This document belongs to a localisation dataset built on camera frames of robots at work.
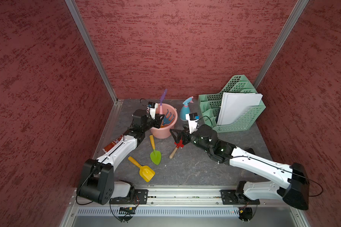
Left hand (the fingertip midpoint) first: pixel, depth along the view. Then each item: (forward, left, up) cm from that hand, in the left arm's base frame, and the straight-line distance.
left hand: (162, 117), depth 84 cm
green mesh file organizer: (+26, -37, -18) cm, 49 cm away
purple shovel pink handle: (+1, +1, +5) cm, 5 cm away
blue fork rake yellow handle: (+6, -3, -11) cm, 13 cm away
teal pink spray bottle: (+14, -16, -9) cm, 23 cm away
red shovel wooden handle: (-9, -10, -19) cm, 23 cm away
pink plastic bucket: (+8, -5, -10) cm, 14 cm away
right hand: (-14, -8, +6) cm, 18 cm away
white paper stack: (+8, -46, +3) cm, 46 cm away
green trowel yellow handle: (-17, +4, -19) cm, 26 cm away
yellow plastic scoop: (-27, +9, -18) cm, 34 cm away
